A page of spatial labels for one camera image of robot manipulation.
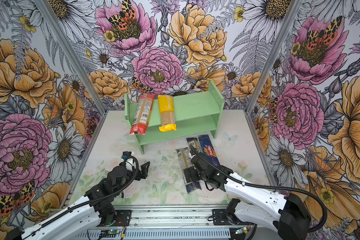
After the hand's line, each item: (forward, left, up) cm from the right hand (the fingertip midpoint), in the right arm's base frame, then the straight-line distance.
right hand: (193, 174), depth 79 cm
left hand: (+5, +27, +2) cm, 28 cm away
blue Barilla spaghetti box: (+19, -11, -6) cm, 22 cm away
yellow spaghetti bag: (+28, +13, +21) cm, 37 cm away
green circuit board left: (-23, +41, -9) cm, 48 cm away
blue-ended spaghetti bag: (+10, +4, -6) cm, 12 cm away
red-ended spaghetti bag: (+23, +25, +22) cm, 41 cm away
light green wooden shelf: (+26, -2, +18) cm, 32 cm away
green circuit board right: (-24, -21, -10) cm, 33 cm away
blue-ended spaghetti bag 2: (+24, -2, -6) cm, 25 cm away
